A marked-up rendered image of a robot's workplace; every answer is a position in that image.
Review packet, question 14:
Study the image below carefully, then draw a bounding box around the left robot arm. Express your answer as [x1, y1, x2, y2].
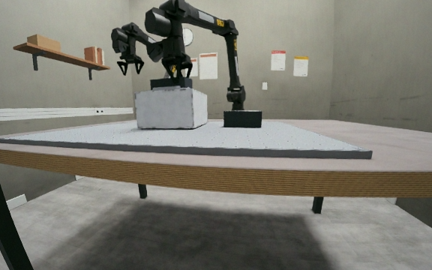
[145, 0, 246, 111]

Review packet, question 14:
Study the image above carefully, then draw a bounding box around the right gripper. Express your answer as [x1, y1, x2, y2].
[117, 48, 145, 76]

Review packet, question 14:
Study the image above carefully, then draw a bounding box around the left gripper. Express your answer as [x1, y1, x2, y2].
[161, 36, 193, 83]

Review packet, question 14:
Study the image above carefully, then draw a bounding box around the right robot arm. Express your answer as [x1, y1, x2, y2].
[111, 22, 177, 75]

